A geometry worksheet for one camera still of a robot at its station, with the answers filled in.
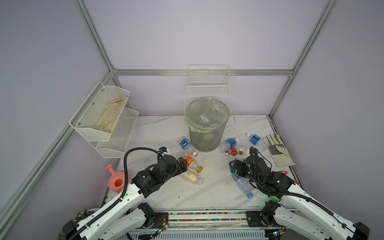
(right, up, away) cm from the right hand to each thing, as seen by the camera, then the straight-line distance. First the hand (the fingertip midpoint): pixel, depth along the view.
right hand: (234, 165), depth 77 cm
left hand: (-28, 0, -2) cm, 28 cm away
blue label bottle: (+3, +9, +21) cm, 24 cm away
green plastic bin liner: (-13, +29, +23) cm, 39 cm away
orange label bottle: (-23, -3, +14) cm, 27 cm away
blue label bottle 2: (+21, +11, +24) cm, 34 cm away
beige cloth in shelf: (-67, +23, 0) cm, 71 cm away
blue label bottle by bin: (-26, +8, +20) cm, 34 cm away
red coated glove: (+35, -8, +13) cm, 38 cm away
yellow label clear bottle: (-22, -9, +6) cm, 24 cm away
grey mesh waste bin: (-13, +11, +16) cm, 24 cm away
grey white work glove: (+35, +4, +22) cm, 42 cm away
